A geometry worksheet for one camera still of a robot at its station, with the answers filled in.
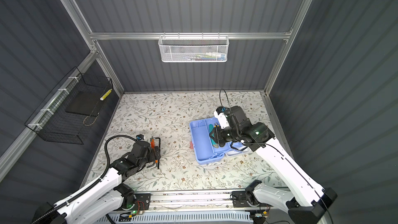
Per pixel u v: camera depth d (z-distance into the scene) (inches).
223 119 24.3
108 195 23.5
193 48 48.8
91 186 19.1
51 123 25.4
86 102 29.7
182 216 27.8
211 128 36.2
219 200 29.7
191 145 35.5
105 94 32.3
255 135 17.8
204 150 35.9
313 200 14.7
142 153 25.5
